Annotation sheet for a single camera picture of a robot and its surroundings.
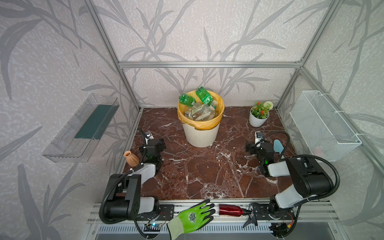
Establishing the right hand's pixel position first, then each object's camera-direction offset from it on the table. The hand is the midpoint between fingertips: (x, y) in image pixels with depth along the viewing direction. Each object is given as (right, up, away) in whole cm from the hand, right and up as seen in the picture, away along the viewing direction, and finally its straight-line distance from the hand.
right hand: (255, 135), depth 95 cm
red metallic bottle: (-21, -33, -24) cm, 46 cm away
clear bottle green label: (-35, +14, -17) cm, 42 cm away
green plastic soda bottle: (-32, +23, -6) cm, 40 cm away
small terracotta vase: (-75, -12, -11) cm, 76 cm away
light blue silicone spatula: (+14, -8, 0) cm, 16 cm away
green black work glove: (-40, -38, -24) cm, 60 cm away
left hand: (-64, 0, -4) cm, 64 cm away
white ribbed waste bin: (-35, -1, -6) cm, 36 cm away
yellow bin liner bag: (-33, +7, -18) cm, 38 cm away
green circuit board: (-58, -42, -23) cm, 76 cm away
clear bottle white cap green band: (-27, +20, -6) cm, 34 cm away
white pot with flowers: (+4, +14, +4) cm, 16 cm away
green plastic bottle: (-43, +21, -13) cm, 49 cm away
